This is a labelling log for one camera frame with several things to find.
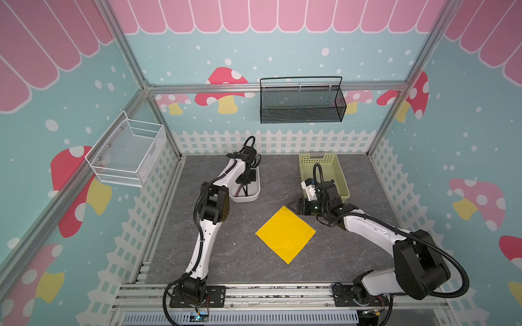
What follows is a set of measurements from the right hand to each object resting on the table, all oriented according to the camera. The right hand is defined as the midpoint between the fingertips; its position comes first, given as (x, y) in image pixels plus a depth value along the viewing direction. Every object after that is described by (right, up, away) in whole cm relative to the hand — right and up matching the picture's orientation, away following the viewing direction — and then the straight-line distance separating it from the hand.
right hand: (291, 204), depth 85 cm
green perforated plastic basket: (+26, +15, +27) cm, 41 cm away
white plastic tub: (-25, +4, +17) cm, 30 cm away
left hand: (-20, +8, +21) cm, 31 cm away
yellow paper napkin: (-2, -14, +5) cm, 15 cm away
